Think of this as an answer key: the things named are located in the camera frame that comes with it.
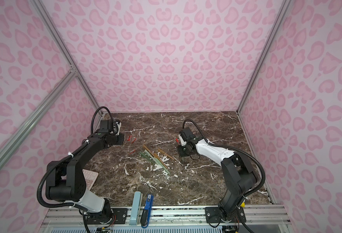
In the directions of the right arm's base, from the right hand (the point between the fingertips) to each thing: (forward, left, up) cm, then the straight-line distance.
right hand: (181, 152), depth 90 cm
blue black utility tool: (-32, +18, -3) cm, 37 cm away
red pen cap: (+12, +38, -4) cm, 40 cm away
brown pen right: (+1, +10, -5) cm, 11 cm away
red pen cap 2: (+12, +34, -6) cm, 37 cm away
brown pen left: (+3, +20, -5) cm, 21 cm away
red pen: (+13, +4, -6) cm, 15 cm away
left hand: (+8, +39, +5) cm, 40 cm away
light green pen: (-3, +17, -5) cm, 18 cm away
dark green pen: (-2, +21, -5) cm, 22 cm away
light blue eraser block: (-33, +23, -1) cm, 40 cm away
